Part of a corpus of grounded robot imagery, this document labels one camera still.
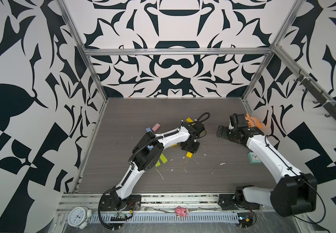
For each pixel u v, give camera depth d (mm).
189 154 880
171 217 714
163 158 891
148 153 535
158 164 864
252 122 961
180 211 700
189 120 1051
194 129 699
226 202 737
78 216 673
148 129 1010
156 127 1019
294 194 398
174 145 937
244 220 711
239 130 611
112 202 677
